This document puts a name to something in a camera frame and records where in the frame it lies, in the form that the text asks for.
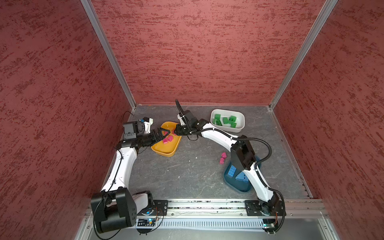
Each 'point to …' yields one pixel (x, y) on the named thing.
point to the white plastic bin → (240, 120)
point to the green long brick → (218, 122)
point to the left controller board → (144, 225)
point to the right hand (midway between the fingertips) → (175, 133)
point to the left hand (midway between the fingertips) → (165, 137)
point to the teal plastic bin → (235, 180)
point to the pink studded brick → (170, 138)
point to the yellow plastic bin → (168, 146)
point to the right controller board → (270, 225)
